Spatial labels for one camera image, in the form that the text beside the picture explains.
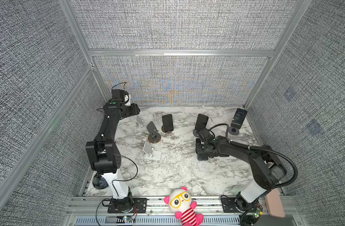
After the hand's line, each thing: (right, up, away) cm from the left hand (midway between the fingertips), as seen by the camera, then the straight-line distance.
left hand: (135, 110), depth 90 cm
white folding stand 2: (0, -7, +10) cm, 12 cm away
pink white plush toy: (+27, -46, -21) cm, 57 cm away
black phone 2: (+43, -8, +5) cm, 44 cm away
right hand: (+42, -25, +3) cm, 49 cm away
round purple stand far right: (+68, -14, +13) cm, 71 cm away
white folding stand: (+10, -27, -3) cm, 29 cm away
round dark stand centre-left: (+19, -15, +12) cm, 27 cm away
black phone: (+20, -8, +5) cm, 23 cm away
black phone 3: (+68, -5, +4) cm, 69 cm away
